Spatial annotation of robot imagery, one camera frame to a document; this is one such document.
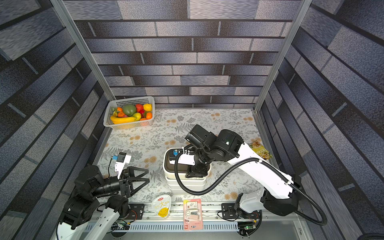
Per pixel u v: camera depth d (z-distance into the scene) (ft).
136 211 2.43
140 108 3.72
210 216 2.39
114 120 3.37
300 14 2.36
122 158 1.75
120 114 3.61
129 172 1.86
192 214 2.33
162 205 2.24
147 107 3.74
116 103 3.73
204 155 1.37
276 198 1.34
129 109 3.50
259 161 1.25
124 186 1.67
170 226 2.55
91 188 1.54
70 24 2.44
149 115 3.58
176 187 1.35
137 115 3.42
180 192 2.61
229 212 2.38
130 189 1.63
